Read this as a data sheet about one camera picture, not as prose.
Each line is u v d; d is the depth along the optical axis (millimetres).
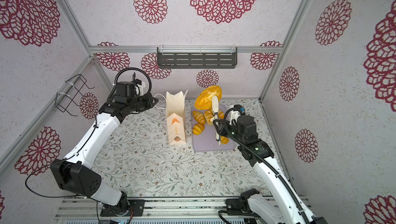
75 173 408
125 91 576
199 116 1058
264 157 472
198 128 997
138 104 652
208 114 1062
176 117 801
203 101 751
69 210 748
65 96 743
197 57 947
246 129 516
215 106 730
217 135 668
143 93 684
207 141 966
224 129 536
